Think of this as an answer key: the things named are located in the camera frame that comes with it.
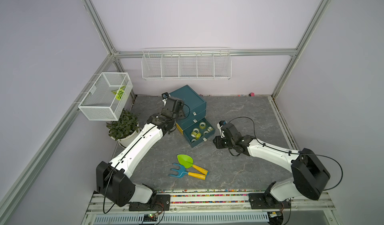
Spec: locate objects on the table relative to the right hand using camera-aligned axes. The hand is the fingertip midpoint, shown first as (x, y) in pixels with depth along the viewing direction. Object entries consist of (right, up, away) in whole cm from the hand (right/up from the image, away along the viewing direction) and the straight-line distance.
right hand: (214, 139), depth 87 cm
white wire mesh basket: (-61, +23, -5) cm, 65 cm away
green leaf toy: (-53, +27, -6) cm, 60 cm away
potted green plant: (-51, +6, -7) cm, 52 cm away
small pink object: (+36, +30, +37) cm, 60 cm away
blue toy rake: (-18, -17, -6) cm, 26 cm away
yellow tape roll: (-7, +7, +15) cm, 17 cm away
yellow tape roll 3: (-13, +2, +8) cm, 15 cm away
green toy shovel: (-16, -13, -1) cm, 21 cm away
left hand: (-21, +17, -7) cm, 28 cm away
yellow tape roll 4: (-10, +1, +6) cm, 12 cm away
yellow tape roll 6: (-5, +3, +9) cm, 11 cm away
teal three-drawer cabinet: (-12, +7, +7) cm, 15 cm away
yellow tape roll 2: (-11, +4, +12) cm, 16 cm away
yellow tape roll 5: (-2, +5, +9) cm, 11 cm away
